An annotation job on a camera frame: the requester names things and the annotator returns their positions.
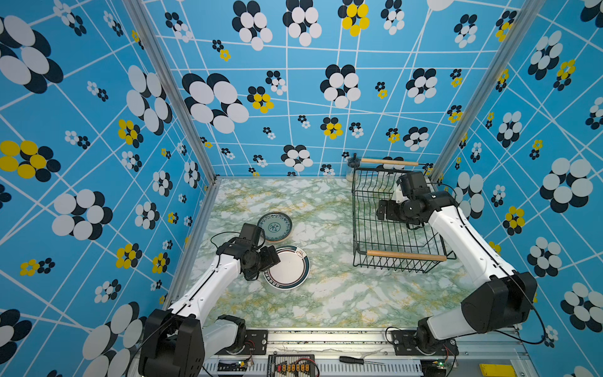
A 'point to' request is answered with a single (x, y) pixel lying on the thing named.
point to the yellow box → (497, 371)
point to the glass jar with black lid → (352, 171)
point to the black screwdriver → (357, 360)
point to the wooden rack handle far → (389, 162)
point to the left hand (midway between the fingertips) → (274, 261)
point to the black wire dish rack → (389, 245)
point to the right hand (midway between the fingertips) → (393, 212)
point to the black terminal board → (290, 365)
